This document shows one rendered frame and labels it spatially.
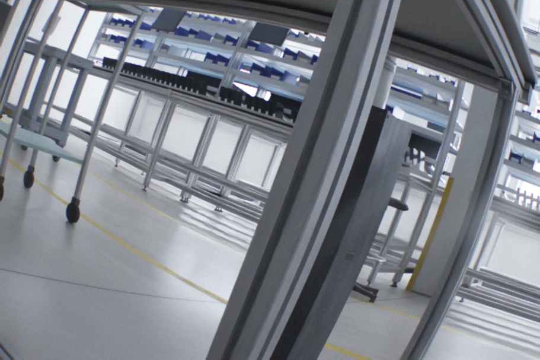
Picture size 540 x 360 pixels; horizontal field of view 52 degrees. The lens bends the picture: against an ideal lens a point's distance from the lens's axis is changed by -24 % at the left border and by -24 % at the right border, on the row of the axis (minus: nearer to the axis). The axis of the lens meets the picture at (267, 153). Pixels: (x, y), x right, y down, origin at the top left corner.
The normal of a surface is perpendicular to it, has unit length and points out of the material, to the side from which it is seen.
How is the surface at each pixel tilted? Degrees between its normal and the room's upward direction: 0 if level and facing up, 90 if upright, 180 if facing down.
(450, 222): 90
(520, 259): 90
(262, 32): 80
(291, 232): 90
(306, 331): 90
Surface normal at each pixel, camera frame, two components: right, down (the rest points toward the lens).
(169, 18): -0.43, -0.38
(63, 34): 0.79, 0.28
